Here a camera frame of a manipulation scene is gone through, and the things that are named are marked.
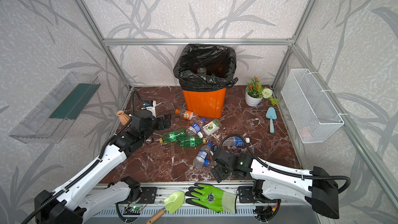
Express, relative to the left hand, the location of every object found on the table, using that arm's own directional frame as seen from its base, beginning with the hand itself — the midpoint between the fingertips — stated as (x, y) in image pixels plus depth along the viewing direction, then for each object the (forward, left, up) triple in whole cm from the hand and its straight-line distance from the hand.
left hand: (165, 111), depth 78 cm
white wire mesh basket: (-11, -64, +13) cm, 66 cm away
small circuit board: (-40, +13, -23) cm, 48 cm away
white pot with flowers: (+25, -53, -13) cm, 60 cm away
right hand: (-21, -28, -17) cm, 39 cm away
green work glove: (-36, -24, -21) cm, 48 cm away
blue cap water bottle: (-20, -17, -18) cm, 32 cm away
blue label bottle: (0, -14, -19) cm, 24 cm away
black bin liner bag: (+36, -17, -1) cm, 39 cm away
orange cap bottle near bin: (+10, -7, -18) cm, 22 cm away
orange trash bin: (+19, -22, -19) cm, 34 cm away
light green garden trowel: (-37, -5, -22) cm, 44 cm away
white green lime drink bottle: (+1, -24, -19) cm, 30 cm away
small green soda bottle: (-9, -13, -18) cm, 24 cm away
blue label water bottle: (-8, -37, -17) cm, 42 cm away
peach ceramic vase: (+4, +29, -14) cm, 33 cm away
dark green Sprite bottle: (-5, -2, -18) cm, 19 cm away
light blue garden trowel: (+14, -65, -23) cm, 70 cm away
